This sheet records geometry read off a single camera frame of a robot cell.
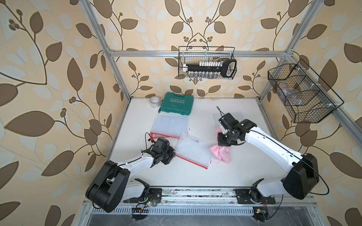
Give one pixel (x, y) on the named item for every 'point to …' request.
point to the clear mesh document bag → (194, 149)
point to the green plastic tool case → (177, 103)
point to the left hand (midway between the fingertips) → (175, 150)
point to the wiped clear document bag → (239, 116)
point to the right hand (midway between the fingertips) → (218, 143)
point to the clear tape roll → (155, 101)
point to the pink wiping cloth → (222, 153)
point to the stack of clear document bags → (169, 125)
